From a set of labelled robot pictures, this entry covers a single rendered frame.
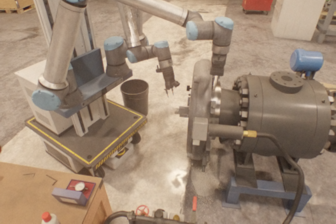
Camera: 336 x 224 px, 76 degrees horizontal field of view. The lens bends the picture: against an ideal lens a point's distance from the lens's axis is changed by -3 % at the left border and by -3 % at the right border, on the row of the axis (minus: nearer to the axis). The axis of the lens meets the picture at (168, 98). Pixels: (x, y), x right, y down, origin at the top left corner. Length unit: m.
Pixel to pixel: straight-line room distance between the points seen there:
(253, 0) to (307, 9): 1.88
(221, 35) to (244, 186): 1.09
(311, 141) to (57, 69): 1.54
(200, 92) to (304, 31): 4.24
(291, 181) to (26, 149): 2.37
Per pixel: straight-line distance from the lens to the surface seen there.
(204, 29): 1.08
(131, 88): 2.61
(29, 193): 1.61
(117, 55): 1.72
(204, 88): 1.38
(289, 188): 1.86
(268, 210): 2.02
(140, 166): 2.10
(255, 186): 1.78
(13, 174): 1.76
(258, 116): 1.50
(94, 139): 1.96
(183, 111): 1.53
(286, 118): 1.55
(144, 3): 1.17
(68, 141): 2.02
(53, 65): 1.22
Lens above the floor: 1.67
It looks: 36 degrees down
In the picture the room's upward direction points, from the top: straight up
